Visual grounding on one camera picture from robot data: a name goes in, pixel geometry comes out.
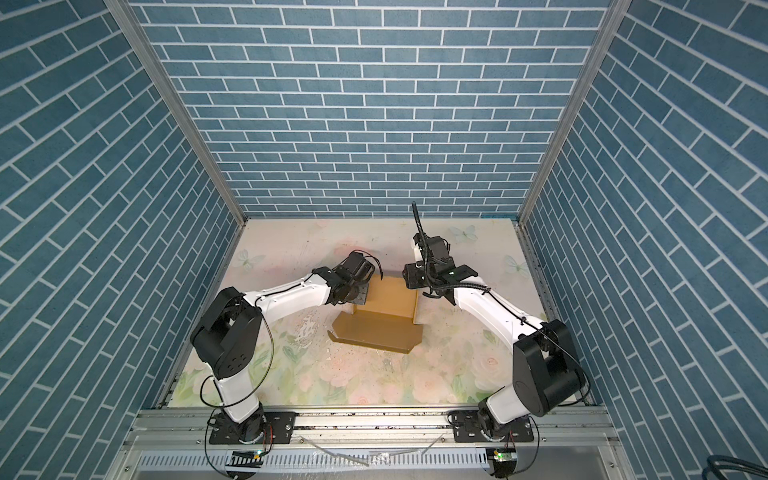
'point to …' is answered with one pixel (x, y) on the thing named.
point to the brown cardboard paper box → (384, 318)
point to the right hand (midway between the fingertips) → (408, 268)
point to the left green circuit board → (245, 459)
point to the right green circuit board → (505, 456)
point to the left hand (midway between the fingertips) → (361, 293)
